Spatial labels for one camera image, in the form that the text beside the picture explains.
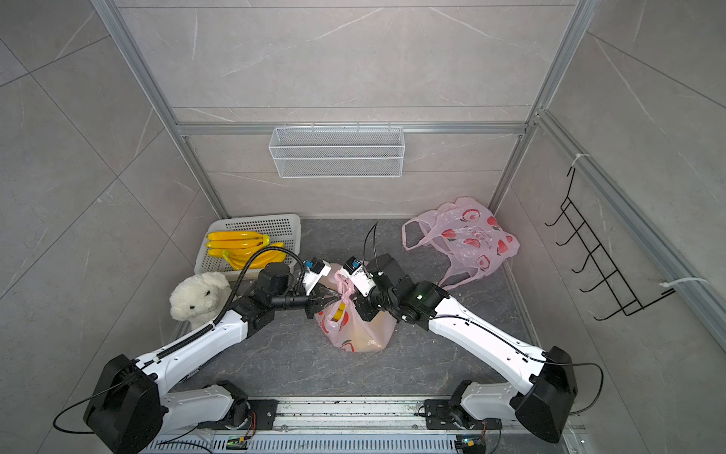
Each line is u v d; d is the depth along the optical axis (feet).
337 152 3.29
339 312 2.42
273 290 2.06
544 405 1.21
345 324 2.48
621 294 2.00
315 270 2.21
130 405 1.31
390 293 1.76
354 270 2.05
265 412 2.40
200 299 2.49
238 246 3.33
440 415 2.43
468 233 3.41
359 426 2.39
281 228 3.63
